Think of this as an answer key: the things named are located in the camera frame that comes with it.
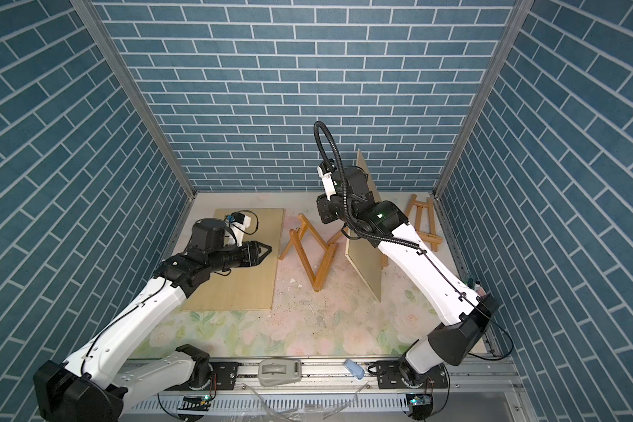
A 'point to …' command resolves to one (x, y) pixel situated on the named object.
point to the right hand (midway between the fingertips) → (326, 198)
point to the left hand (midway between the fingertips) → (272, 250)
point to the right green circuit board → (422, 404)
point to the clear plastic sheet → (314, 412)
